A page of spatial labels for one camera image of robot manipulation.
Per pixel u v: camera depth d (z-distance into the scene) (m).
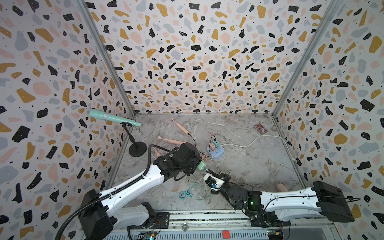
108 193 0.41
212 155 0.97
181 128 1.12
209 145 0.92
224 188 0.60
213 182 0.57
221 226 0.73
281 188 0.84
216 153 0.96
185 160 0.58
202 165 0.73
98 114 0.72
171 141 1.04
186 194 0.81
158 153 0.72
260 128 1.13
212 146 0.94
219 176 0.64
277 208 0.53
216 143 0.95
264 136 1.09
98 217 0.37
